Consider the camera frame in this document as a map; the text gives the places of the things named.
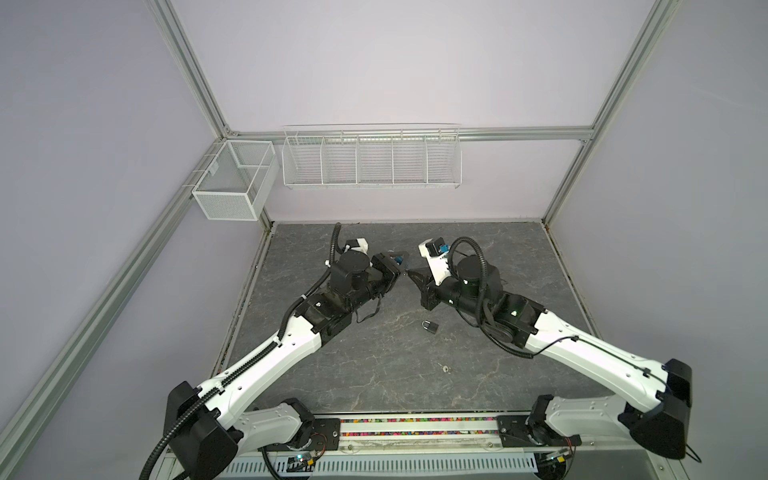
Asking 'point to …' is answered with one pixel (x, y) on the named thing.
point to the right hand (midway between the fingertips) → (410, 275)
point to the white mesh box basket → (238, 182)
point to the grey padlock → (430, 326)
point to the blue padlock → (399, 259)
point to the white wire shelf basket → (372, 155)
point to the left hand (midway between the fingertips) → (411, 262)
